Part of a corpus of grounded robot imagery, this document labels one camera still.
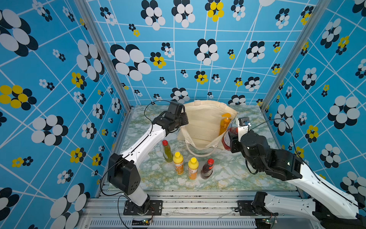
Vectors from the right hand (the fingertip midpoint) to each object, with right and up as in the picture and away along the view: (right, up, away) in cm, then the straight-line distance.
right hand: (235, 131), depth 63 cm
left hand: (-21, +7, +20) cm, 30 cm away
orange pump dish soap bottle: (+1, +3, +23) cm, 23 cm away
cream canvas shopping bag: (-10, -5, +43) cm, 44 cm away
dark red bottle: (-11, -21, +11) cm, 26 cm away
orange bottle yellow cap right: (-18, -17, +6) cm, 26 cm away
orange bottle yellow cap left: (-26, -16, +8) cm, 31 cm away
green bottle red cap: (-32, -14, +17) cm, 39 cm away
